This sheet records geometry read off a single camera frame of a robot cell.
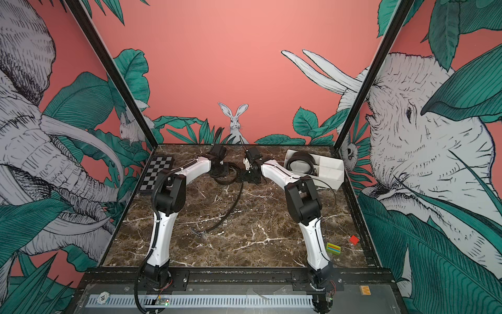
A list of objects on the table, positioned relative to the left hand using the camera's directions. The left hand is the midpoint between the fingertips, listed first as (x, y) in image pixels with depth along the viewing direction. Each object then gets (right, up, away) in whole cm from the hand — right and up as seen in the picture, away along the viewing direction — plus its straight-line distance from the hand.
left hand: (228, 170), depth 107 cm
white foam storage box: (+52, 0, -5) cm, 53 cm away
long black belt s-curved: (+41, +8, +1) cm, 42 cm away
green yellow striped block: (+48, -31, -27) cm, 63 cm away
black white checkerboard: (-40, +4, 0) cm, 41 cm away
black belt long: (-3, -6, -3) cm, 8 cm away
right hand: (+8, -3, -10) cm, 13 cm away
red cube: (+59, -30, -22) cm, 70 cm away
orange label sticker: (+57, -43, -35) cm, 80 cm away
